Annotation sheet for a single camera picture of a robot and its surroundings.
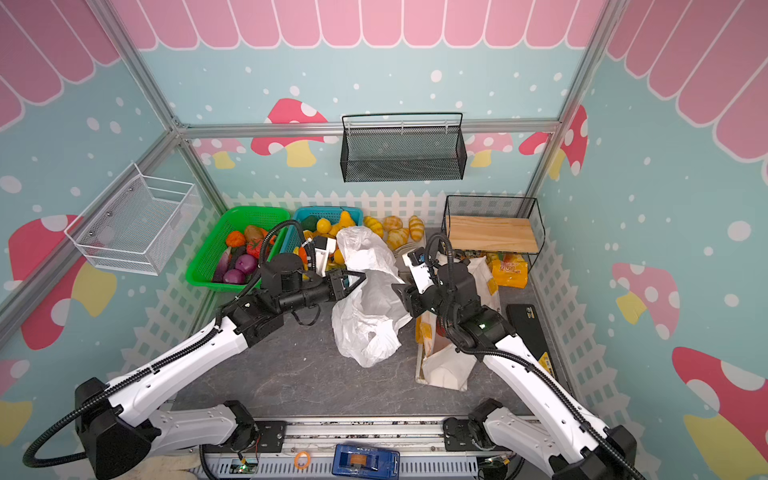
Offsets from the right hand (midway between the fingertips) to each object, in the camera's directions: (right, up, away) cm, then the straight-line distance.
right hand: (400, 281), depth 71 cm
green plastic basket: (-67, +2, +30) cm, 74 cm away
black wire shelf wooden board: (+32, +17, +28) cm, 46 cm away
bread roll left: (-9, +18, +46) cm, 50 cm away
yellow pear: (-19, +20, +40) cm, 49 cm away
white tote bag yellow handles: (+9, -18, -3) cm, 20 cm away
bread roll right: (+7, +17, +45) cm, 49 cm away
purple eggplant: (-61, +3, +33) cm, 69 cm away
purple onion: (-53, +4, +32) cm, 62 cm away
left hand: (-8, 0, -3) cm, 8 cm away
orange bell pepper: (-60, +12, +39) cm, 72 cm away
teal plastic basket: (-30, +20, +42) cm, 56 cm away
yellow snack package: (+37, +1, +27) cm, 46 cm away
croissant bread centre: (0, +13, +41) cm, 43 cm away
